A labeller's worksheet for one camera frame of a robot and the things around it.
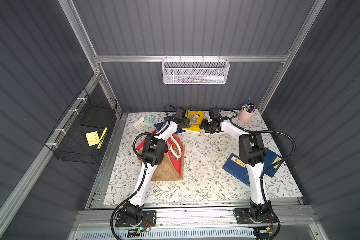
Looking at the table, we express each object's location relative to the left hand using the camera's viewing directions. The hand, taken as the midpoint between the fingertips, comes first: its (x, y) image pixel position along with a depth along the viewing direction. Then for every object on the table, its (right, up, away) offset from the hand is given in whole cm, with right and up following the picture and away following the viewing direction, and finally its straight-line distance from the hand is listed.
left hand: (187, 123), depth 109 cm
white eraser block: (-37, +1, +1) cm, 37 cm away
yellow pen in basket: (-44, -8, -35) cm, 57 cm away
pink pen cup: (+42, +5, -1) cm, 42 cm away
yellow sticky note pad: (-48, -8, -36) cm, 61 cm away
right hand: (+11, -2, -4) cm, 12 cm away
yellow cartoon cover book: (+7, +5, +7) cm, 11 cm away
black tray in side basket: (-49, +3, -29) cm, 58 cm away
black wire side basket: (-54, -7, -38) cm, 67 cm away
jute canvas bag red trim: (-9, -23, -33) cm, 42 cm away
